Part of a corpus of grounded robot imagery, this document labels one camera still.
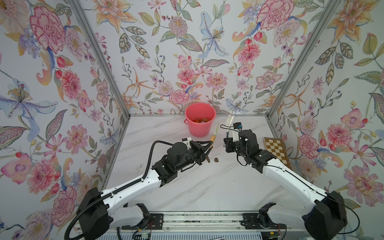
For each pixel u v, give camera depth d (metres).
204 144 0.66
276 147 1.00
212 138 0.72
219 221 0.76
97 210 0.39
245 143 0.59
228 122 0.74
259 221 0.68
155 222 0.74
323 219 0.39
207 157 0.98
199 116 1.07
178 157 0.52
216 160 0.96
